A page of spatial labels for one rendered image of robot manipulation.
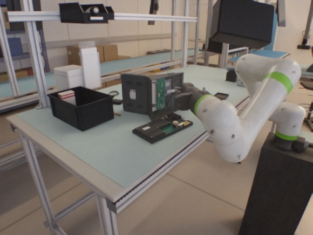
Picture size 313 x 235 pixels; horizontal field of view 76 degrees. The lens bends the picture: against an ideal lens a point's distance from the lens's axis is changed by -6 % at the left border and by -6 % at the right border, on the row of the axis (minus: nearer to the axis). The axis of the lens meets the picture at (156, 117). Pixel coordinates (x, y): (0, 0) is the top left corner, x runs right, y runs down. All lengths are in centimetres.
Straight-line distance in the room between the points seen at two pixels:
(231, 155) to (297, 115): 68
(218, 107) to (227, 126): 6
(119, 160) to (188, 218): 122
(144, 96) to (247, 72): 50
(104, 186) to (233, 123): 42
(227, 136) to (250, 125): 13
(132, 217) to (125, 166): 119
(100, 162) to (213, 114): 42
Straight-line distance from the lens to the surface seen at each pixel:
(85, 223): 193
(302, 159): 135
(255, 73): 101
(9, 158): 233
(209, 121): 62
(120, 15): 160
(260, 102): 82
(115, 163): 76
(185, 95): 76
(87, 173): 74
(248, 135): 73
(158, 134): 87
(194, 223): 188
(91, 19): 116
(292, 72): 96
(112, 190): 66
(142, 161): 76
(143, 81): 106
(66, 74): 127
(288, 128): 134
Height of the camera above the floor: 144
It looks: 24 degrees down
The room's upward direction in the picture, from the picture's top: straight up
